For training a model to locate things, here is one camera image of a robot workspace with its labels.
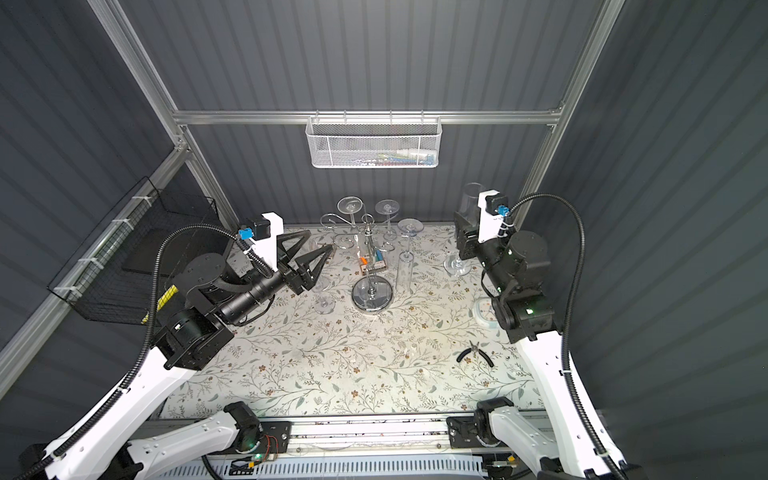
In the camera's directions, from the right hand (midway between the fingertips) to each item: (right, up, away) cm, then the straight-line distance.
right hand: (471, 213), depth 62 cm
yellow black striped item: (-70, -20, +6) cm, 73 cm away
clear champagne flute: (-39, -24, +36) cm, 58 cm away
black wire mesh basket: (-80, -7, +14) cm, 82 cm away
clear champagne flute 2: (-31, -4, +32) cm, 44 cm away
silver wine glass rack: (-23, -22, +37) cm, 49 cm away
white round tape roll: (+12, -27, +30) cm, 43 cm away
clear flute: (-28, +5, +21) cm, 36 cm away
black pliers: (+8, -37, +25) cm, 45 cm away
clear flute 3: (-12, -2, +15) cm, 20 cm away
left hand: (-30, -6, -6) cm, 31 cm away
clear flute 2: (-18, +5, +23) cm, 29 cm away
